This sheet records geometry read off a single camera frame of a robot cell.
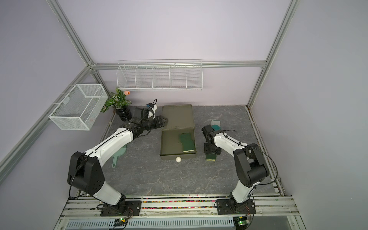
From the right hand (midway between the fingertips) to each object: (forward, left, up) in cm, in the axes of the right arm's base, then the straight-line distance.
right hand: (211, 150), depth 93 cm
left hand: (+10, +28, +18) cm, 35 cm away
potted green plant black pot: (+24, +60, +22) cm, 68 cm away
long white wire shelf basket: (+45, +35, +27) cm, 63 cm away
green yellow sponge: (-4, 0, -2) cm, 4 cm away
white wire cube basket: (+15, +78, +25) cm, 84 cm away
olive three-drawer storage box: (+8, +20, +18) cm, 28 cm away
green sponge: (0, +16, +13) cm, 20 cm away
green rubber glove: (+23, -6, -2) cm, 23 cm away
